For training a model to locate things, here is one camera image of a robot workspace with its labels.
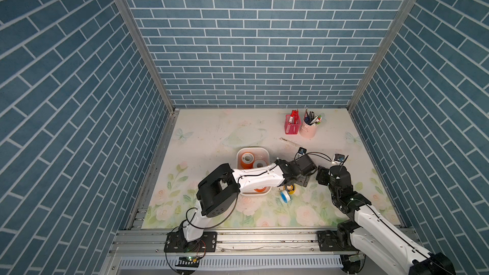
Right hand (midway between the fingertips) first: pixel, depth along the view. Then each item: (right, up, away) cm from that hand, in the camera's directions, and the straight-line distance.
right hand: (326, 168), depth 86 cm
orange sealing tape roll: (-36, +2, +6) cm, 37 cm away
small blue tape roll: (-19, -11, -4) cm, 23 cm away
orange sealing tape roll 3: (-30, -10, 0) cm, 32 cm away
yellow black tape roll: (-16, -9, 0) cm, 19 cm away
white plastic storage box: (-30, +5, +11) cm, 33 cm away
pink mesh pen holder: (-11, +20, +22) cm, 32 cm away
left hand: (-11, -3, -1) cm, 11 cm away
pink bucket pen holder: (-4, +19, +13) cm, 23 cm away
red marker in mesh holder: (-10, +26, +19) cm, 33 cm away
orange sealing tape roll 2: (-30, +2, +4) cm, 31 cm away
